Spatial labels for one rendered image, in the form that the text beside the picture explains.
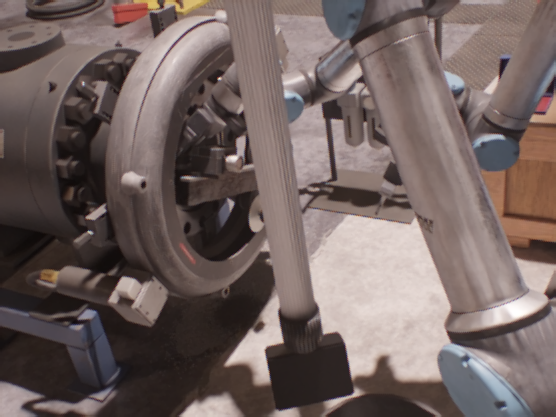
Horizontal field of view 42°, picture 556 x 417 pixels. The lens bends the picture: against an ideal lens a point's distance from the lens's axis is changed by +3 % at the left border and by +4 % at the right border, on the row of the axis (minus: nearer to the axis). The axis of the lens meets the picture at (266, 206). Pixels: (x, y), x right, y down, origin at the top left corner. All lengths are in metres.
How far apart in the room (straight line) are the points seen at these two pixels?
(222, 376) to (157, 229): 0.63
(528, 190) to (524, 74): 0.98
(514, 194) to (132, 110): 1.31
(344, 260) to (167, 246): 0.92
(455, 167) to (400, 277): 1.36
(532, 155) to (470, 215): 1.27
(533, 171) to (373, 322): 0.68
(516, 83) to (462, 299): 0.53
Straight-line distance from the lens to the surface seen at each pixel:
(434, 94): 1.05
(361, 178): 2.88
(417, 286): 2.34
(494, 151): 1.50
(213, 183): 1.79
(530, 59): 1.45
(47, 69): 2.03
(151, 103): 1.63
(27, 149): 1.96
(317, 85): 1.62
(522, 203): 2.43
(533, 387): 1.08
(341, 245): 2.53
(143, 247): 1.70
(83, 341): 2.09
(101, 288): 1.81
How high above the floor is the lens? 1.52
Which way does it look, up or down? 33 degrees down
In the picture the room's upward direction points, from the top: 10 degrees counter-clockwise
